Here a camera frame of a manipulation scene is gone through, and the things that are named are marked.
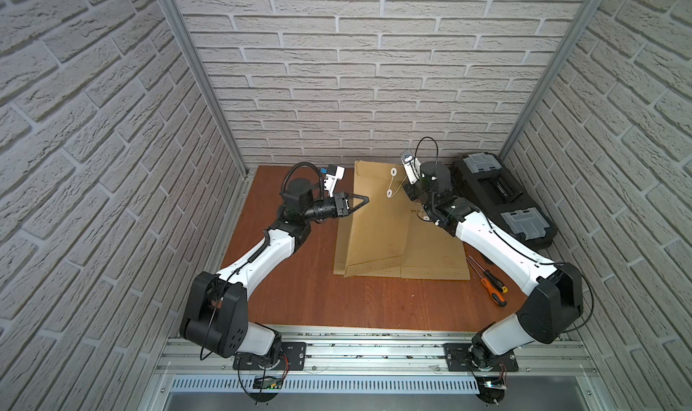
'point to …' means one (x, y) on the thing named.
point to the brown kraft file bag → (430, 251)
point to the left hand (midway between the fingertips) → (372, 200)
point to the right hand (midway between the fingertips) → (421, 167)
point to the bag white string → (389, 192)
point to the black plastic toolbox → (482, 178)
